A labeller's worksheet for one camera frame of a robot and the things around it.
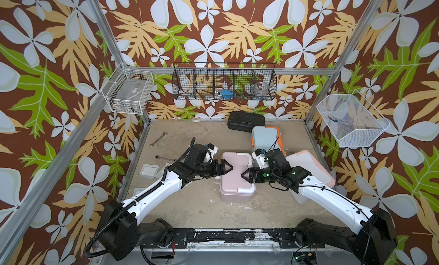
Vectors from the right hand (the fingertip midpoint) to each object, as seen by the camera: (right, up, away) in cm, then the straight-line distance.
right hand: (245, 174), depth 79 cm
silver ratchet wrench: (-48, +5, +23) cm, 54 cm away
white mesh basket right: (+54, +25, +3) cm, 59 cm away
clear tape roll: (-29, +30, +44) cm, 61 cm away
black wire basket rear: (-9, +50, +20) cm, 55 cm away
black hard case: (+5, +28, +35) cm, 45 cm away
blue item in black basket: (-8, +42, +15) cm, 45 cm away
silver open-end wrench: (-50, +20, +35) cm, 64 cm away
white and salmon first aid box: (+30, +6, +3) cm, 31 cm away
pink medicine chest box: (-5, -5, -5) cm, 9 cm away
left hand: (-8, +4, -2) cm, 9 cm away
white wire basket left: (-59, +41, +7) cm, 72 cm away
